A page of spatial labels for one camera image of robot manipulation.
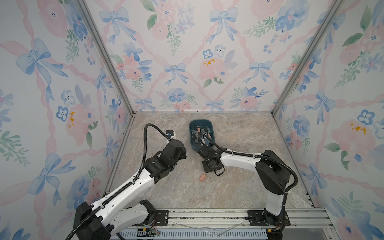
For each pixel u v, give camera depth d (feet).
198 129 3.52
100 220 1.27
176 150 1.83
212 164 2.22
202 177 2.87
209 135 3.39
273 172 1.58
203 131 3.50
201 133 3.48
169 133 2.16
